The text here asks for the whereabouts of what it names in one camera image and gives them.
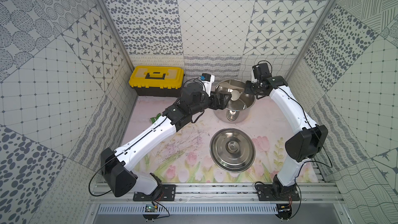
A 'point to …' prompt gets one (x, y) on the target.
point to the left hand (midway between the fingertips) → (224, 90)
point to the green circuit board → (151, 208)
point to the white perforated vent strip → (187, 209)
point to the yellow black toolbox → (157, 81)
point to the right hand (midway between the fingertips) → (249, 90)
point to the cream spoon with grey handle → (235, 95)
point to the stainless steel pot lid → (232, 150)
